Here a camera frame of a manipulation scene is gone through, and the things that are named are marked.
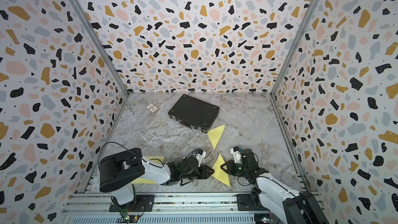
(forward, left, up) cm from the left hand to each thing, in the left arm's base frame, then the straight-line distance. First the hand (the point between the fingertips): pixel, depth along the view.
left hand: (215, 174), depth 80 cm
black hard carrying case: (+40, +13, 0) cm, 42 cm away
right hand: (+4, -4, -2) cm, 6 cm away
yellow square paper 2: (+1, -2, -3) cm, 4 cm away
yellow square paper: (+24, -1, -2) cm, 24 cm away
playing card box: (+46, +43, -1) cm, 63 cm away
